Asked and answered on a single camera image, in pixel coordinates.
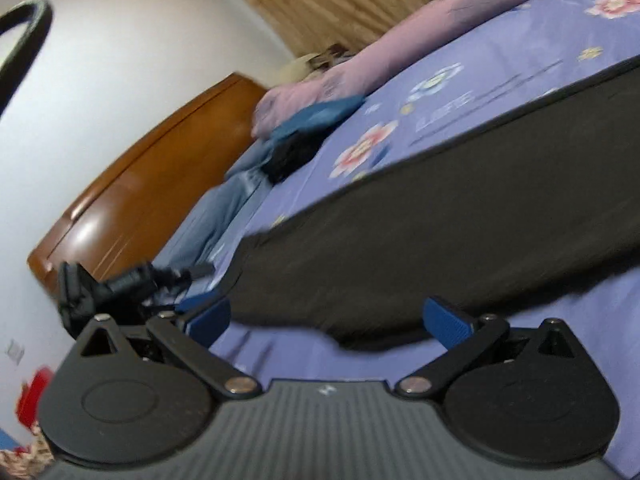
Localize purple floral bed sheet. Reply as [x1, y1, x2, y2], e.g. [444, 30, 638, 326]
[212, 0, 639, 477]

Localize white wall socket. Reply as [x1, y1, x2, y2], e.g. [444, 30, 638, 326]
[4, 339, 25, 365]

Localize red object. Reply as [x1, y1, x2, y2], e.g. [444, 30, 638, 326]
[15, 366, 54, 430]

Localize blue jeans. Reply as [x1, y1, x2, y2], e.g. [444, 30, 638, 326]
[154, 96, 366, 292]

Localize black curved cable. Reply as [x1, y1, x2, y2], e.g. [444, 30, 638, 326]
[0, 0, 54, 116]

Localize dark brown knit pants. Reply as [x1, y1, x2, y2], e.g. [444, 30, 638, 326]
[219, 58, 639, 350]

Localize wooden headboard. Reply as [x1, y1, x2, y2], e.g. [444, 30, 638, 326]
[27, 73, 266, 297]

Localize pink quilt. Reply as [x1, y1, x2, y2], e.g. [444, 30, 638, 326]
[252, 0, 527, 138]

